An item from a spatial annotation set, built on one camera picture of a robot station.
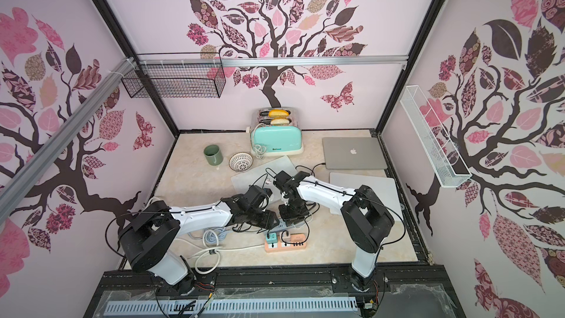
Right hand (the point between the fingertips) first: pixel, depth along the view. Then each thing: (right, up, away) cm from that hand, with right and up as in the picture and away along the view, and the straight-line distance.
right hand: (291, 225), depth 82 cm
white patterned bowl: (-25, +23, +23) cm, 41 cm away
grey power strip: (-4, -1, +1) cm, 4 cm away
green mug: (-37, +27, +22) cm, 51 cm away
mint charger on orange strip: (-7, -3, -6) cm, 10 cm away
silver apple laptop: (+33, +27, +28) cm, 51 cm away
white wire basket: (+54, +27, -6) cm, 61 cm away
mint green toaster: (-7, +37, +16) cm, 41 cm away
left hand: (-8, -2, +4) cm, 9 cm away
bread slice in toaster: (-6, +46, +19) cm, 50 cm away
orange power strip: (-3, -7, -3) cm, 8 cm away
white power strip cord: (-28, -8, -3) cm, 30 cm away
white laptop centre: (-10, +20, -9) cm, 24 cm away
